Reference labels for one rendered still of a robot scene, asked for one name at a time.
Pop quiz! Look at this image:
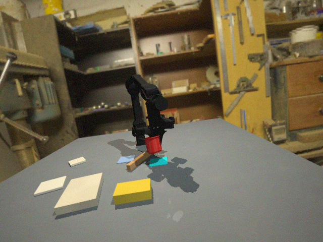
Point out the orange flat bar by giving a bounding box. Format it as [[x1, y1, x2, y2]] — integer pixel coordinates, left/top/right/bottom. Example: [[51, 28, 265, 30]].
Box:
[[127, 151, 151, 170]]

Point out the cream flat rectangular block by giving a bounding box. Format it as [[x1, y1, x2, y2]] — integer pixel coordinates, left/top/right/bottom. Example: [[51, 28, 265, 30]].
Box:
[[54, 173, 104, 215]]

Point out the cream flat rectangular slab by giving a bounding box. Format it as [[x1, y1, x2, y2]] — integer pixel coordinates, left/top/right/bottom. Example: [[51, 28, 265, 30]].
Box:
[[34, 176, 67, 196]]

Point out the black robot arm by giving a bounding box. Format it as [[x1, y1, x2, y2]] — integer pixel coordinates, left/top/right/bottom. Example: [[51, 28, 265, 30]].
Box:
[[125, 75, 175, 146]]

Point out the yellow rectangular block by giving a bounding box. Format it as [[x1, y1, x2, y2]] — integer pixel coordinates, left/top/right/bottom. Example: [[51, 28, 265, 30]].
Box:
[[113, 178, 151, 205]]

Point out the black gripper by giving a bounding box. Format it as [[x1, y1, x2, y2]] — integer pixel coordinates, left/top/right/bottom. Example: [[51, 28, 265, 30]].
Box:
[[136, 112, 166, 144]]

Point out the cream square block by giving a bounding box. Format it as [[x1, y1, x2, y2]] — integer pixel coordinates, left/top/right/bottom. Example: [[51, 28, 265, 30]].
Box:
[[69, 157, 86, 167]]

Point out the red cup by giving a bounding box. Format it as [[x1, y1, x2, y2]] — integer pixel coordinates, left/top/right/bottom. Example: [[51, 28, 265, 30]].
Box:
[[144, 135, 162, 154]]

